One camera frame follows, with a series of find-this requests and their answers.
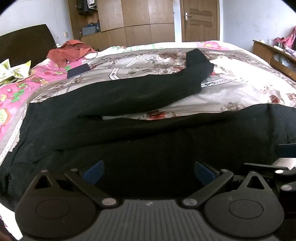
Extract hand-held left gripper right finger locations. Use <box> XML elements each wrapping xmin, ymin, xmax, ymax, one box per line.
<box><xmin>181</xmin><ymin>161</ymin><xmax>272</xmax><ymax>208</ymax></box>

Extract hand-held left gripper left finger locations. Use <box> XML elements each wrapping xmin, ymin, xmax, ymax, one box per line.
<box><xmin>29</xmin><ymin>160</ymin><xmax>118</xmax><ymax>208</ymax></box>

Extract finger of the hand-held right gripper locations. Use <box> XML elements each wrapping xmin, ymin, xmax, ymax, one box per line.
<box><xmin>243</xmin><ymin>163</ymin><xmax>296</xmax><ymax>197</ymax></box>
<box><xmin>271</xmin><ymin>144</ymin><xmax>296</xmax><ymax>169</ymax></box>

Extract black pants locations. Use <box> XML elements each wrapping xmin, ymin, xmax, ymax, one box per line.
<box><xmin>0</xmin><ymin>49</ymin><xmax>296</xmax><ymax>210</ymax></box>

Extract floral grey blanket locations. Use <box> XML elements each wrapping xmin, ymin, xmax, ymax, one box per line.
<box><xmin>0</xmin><ymin>47</ymin><xmax>296</xmax><ymax>163</ymax></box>

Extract wooden side cabinet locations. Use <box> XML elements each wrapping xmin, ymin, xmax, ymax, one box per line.
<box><xmin>253</xmin><ymin>40</ymin><xmax>296</xmax><ymax>82</ymax></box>

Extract pink printed bedsheet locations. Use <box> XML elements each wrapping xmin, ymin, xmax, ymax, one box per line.
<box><xmin>0</xmin><ymin>41</ymin><xmax>234</xmax><ymax>160</ymax></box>

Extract pink cloth clutter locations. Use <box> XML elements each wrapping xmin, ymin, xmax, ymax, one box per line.
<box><xmin>274</xmin><ymin>25</ymin><xmax>296</xmax><ymax>51</ymax></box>

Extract red cloth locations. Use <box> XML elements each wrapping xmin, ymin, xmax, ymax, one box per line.
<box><xmin>46</xmin><ymin>39</ymin><xmax>99</xmax><ymax>68</ymax></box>

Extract yellow white patterned pillow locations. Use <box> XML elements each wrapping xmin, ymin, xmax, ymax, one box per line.
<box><xmin>0</xmin><ymin>58</ymin><xmax>32</xmax><ymax>87</ymax></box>

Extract blue storage box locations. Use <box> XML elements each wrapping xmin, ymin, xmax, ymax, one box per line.
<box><xmin>82</xmin><ymin>24</ymin><xmax>101</xmax><ymax>37</ymax></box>

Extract dark wooden headboard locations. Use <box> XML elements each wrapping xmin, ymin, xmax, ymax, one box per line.
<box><xmin>0</xmin><ymin>24</ymin><xmax>57</xmax><ymax>70</ymax></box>

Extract wooden door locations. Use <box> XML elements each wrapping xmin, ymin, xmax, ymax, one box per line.
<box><xmin>180</xmin><ymin>0</ymin><xmax>220</xmax><ymax>43</ymax></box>

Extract wooden wardrobe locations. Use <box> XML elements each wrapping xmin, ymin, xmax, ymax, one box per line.
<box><xmin>67</xmin><ymin>0</ymin><xmax>175</xmax><ymax>52</ymax></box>

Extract hanging dark clothes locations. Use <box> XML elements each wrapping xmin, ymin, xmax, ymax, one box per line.
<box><xmin>76</xmin><ymin>0</ymin><xmax>99</xmax><ymax>16</ymax></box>

